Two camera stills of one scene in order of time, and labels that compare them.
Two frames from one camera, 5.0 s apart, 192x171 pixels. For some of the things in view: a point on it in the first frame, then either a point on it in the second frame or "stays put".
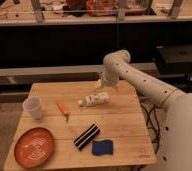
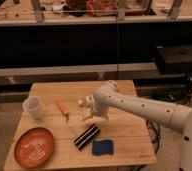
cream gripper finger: [99, 83] to [87, 113]
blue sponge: [103, 147] stays put
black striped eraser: [86, 136] stays put
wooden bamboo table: [89, 128] stays put
